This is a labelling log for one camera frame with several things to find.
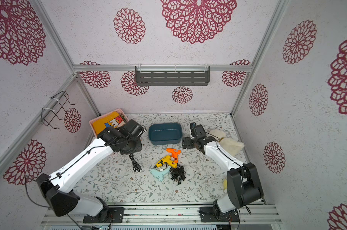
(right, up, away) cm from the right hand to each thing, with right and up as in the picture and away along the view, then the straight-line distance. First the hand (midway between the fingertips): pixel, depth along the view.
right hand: (189, 139), depth 90 cm
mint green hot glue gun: (-18, -21, -4) cm, 28 cm away
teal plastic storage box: (-17, +3, +19) cm, 26 cm away
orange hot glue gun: (-9, -10, +7) cm, 15 cm away
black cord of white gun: (-29, -12, -16) cm, 36 cm away
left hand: (-29, -4, -14) cm, 32 cm away
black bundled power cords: (-7, -20, -4) cm, 22 cm away
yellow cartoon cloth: (-53, +13, +17) cm, 57 cm away
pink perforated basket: (-52, +21, +24) cm, 61 cm away
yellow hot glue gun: (-14, -13, +3) cm, 19 cm away
